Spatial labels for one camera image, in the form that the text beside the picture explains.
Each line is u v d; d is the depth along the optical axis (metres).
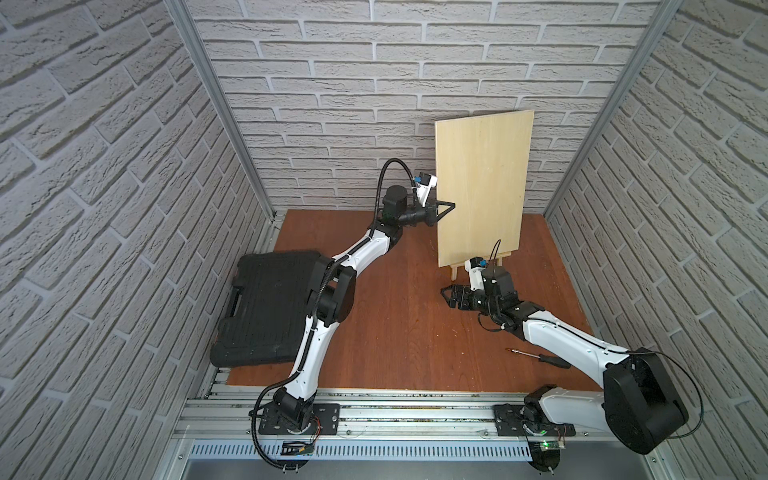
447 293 0.81
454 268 0.95
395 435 0.73
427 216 0.81
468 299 0.76
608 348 0.47
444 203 0.83
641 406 0.41
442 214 0.85
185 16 0.70
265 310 0.86
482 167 0.82
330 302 0.60
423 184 0.79
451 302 0.77
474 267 0.78
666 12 0.69
